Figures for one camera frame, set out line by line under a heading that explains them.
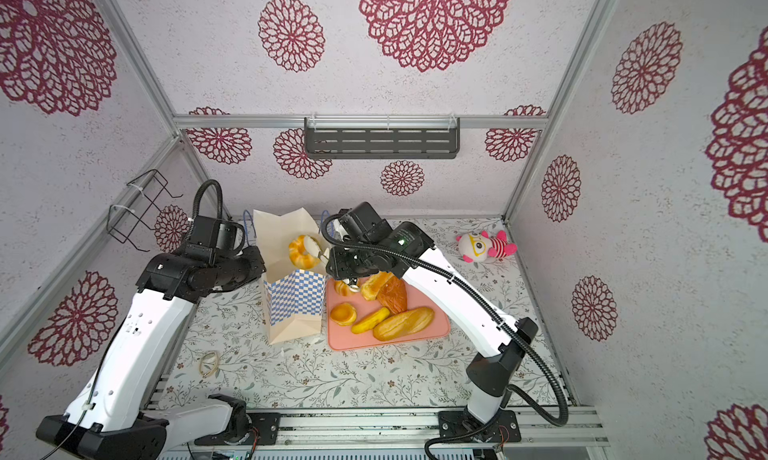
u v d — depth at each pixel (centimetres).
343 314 89
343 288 95
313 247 72
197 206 51
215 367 83
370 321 88
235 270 62
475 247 100
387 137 95
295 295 77
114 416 37
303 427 76
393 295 92
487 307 43
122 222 73
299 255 77
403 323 87
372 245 49
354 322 88
